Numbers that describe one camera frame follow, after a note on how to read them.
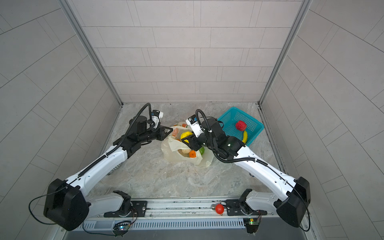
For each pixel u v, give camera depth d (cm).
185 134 66
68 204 39
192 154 85
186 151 87
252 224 68
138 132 60
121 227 64
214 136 51
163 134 68
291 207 36
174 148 66
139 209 71
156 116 68
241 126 96
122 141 52
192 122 59
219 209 69
